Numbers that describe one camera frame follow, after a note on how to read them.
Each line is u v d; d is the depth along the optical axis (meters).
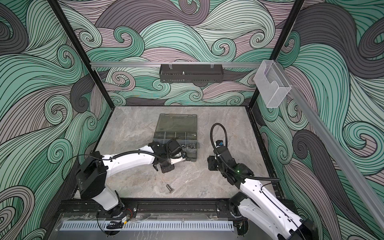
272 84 0.79
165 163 0.72
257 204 0.48
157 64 0.94
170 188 0.79
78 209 0.74
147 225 0.70
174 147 0.66
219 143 0.70
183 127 1.10
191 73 0.97
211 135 0.63
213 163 0.69
